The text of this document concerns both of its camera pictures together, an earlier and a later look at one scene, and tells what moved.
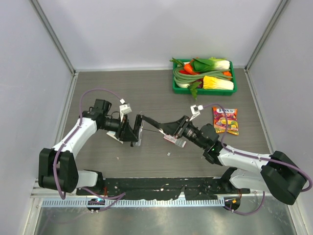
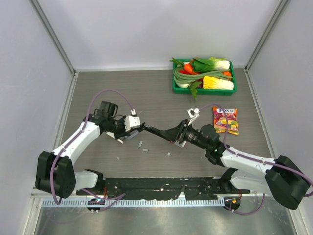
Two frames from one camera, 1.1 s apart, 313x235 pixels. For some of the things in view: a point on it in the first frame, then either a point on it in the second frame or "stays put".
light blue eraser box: (111, 134) stays put
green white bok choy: (213, 63) stays put
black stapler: (140, 119) -> (163, 133)
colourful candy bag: (219, 120) stays put
